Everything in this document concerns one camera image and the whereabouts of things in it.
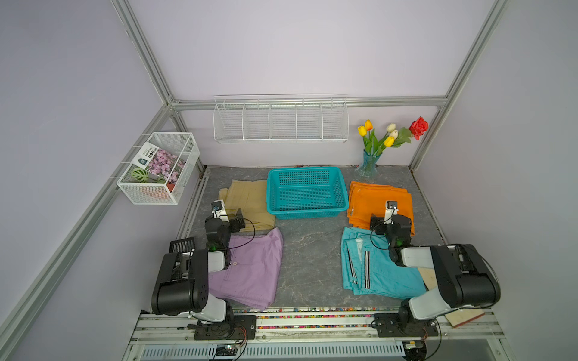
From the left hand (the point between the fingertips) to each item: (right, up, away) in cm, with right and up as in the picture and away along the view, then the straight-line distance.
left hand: (230, 211), depth 92 cm
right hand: (+65, -1, +3) cm, 65 cm away
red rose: (+74, +32, -7) cm, 81 cm away
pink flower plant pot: (-17, +17, -17) cm, 29 cm away
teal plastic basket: (+32, +7, +19) cm, 38 cm away
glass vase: (+63, +18, +19) cm, 68 cm away
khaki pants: (+6, +5, +14) cm, 16 cm away
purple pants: (+11, -22, -9) cm, 27 cm away
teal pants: (+55, -21, -7) cm, 59 cm away
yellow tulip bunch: (+66, +29, -2) cm, 72 cm away
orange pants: (+60, +4, +12) cm, 61 cm away
